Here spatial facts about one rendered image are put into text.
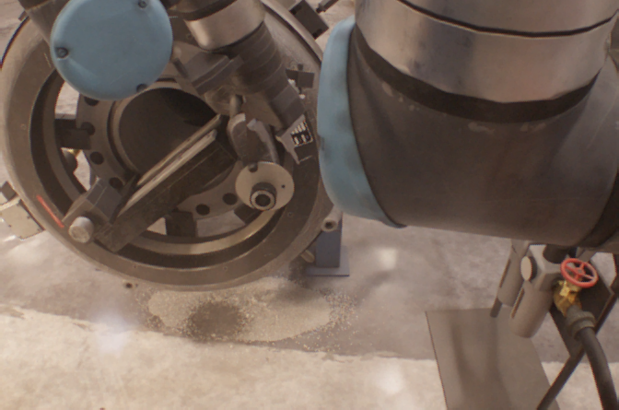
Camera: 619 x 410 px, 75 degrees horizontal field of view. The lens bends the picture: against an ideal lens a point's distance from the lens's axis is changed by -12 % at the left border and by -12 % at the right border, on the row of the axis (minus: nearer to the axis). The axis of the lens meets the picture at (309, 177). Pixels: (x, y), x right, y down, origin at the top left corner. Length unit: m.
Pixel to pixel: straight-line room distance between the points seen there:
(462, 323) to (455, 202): 1.25
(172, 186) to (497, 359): 0.97
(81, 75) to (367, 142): 0.24
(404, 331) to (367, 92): 1.23
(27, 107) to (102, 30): 0.64
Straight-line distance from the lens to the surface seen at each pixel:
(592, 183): 0.18
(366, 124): 0.17
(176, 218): 1.14
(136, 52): 0.35
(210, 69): 0.52
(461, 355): 1.35
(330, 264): 1.50
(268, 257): 1.01
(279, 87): 0.58
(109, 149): 1.09
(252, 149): 0.83
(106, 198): 0.96
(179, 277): 1.10
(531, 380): 1.36
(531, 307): 1.05
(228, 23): 0.52
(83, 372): 1.39
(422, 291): 1.49
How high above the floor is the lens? 1.06
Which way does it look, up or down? 33 degrees down
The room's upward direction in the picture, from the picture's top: straight up
